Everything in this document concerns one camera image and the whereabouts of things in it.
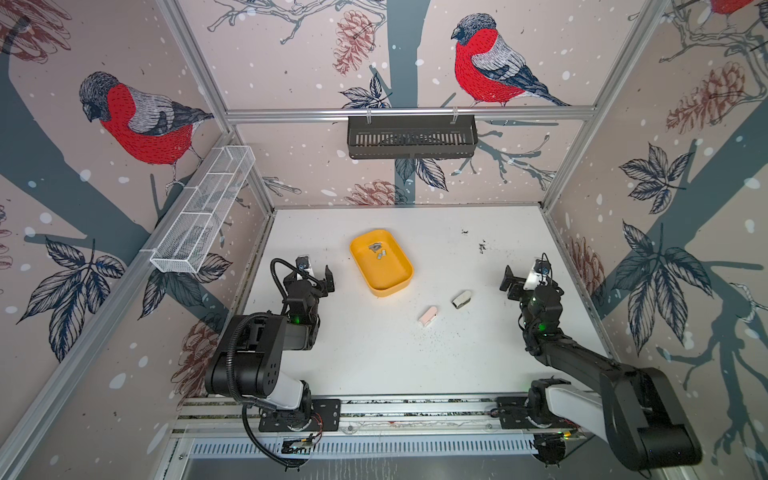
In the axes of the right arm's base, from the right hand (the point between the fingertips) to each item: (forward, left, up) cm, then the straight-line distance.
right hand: (524, 272), depth 86 cm
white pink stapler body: (-10, +28, -10) cm, 31 cm away
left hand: (0, +65, 0) cm, 65 cm away
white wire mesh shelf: (-4, +89, +21) cm, 91 cm away
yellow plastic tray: (+8, +43, -9) cm, 45 cm away
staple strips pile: (+18, +46, -11) cm, 51 cm away
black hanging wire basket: (+45, +33, +17) cm, 58 cm away
